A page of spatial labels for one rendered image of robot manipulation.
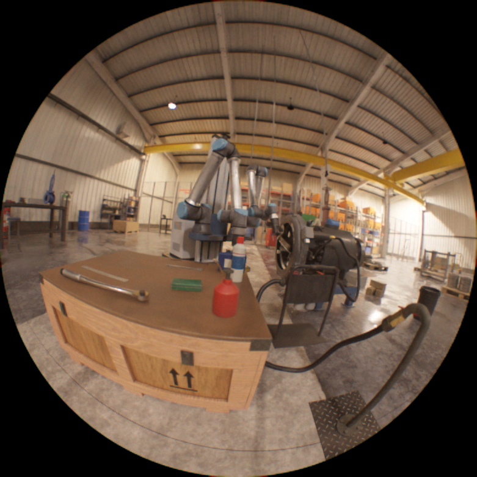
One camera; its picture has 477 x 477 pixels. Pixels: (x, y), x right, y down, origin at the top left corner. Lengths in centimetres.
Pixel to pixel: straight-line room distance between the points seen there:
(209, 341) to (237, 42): 844
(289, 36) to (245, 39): 173
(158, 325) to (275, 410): 63
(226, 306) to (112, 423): 70
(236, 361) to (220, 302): 18
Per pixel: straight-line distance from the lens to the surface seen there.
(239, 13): 794
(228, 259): 94
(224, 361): 49
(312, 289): 113
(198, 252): 170
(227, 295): 47
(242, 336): 44
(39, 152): 823
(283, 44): 824
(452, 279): 478
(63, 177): 860
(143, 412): 83
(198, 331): 44
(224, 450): 75
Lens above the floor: 74
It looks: 4 degrees down
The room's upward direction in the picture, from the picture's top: 7 degrees clockwise
